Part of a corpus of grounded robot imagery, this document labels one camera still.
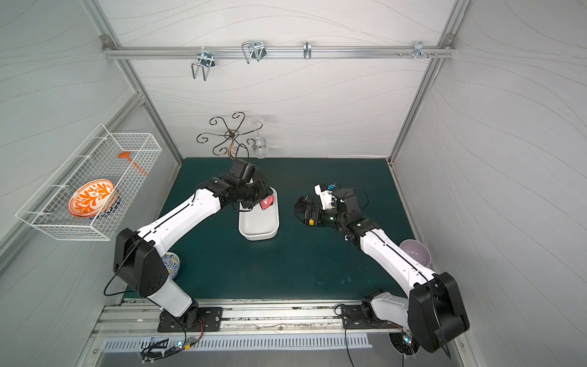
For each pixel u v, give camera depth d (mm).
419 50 764
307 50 786
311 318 752
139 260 427
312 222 1002
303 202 1022
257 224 973
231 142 886
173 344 700
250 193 703
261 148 952
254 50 765
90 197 636
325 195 734
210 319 733
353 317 733
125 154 783
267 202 819
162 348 717
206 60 783
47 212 564
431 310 400
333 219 680
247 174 654
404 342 708
